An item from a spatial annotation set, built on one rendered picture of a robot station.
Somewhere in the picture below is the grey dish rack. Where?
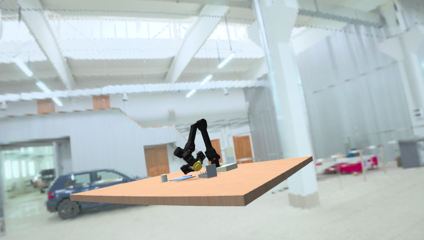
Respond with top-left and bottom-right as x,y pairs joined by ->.
198,164 -> 218,179

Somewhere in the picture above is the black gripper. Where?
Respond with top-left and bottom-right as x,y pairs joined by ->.
180,151 -> 206,175

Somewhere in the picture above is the yellow plate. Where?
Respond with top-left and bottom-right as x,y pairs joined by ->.
193,162 -> 202,172

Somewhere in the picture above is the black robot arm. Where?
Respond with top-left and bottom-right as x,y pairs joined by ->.
174,119 -> 221,168

